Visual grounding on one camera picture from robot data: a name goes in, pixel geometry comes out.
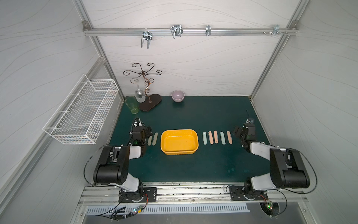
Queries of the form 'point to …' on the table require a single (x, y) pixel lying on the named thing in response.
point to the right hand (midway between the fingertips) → (245, 128)
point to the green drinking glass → (132, 104)
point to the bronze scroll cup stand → (154, 100)
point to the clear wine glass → (140, 94)
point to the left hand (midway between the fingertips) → (142, 127)
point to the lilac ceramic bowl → (178, 96)
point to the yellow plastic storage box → (179, 142)
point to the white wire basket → (79, 118)
